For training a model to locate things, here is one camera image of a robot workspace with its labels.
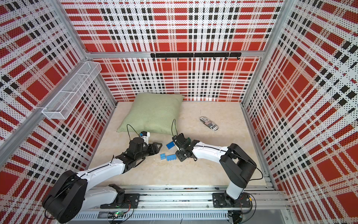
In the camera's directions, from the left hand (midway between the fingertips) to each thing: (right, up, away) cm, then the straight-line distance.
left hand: (161, 145), depth 88 cm
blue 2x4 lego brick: (+5, -2, +8) cm, 9 cm away
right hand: (+15, -6, +1) cm, 16 cm away
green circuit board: (-20, -31, -18) cm, 41 cm away
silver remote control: (+34, +13, +16) cm, 40 cm away
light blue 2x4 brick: (+7, -8, +1) cm, 10 cm away
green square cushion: (-7, +21, +8) cm, 24 cm away
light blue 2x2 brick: (+1, -8, +1) cm, 8 cm away
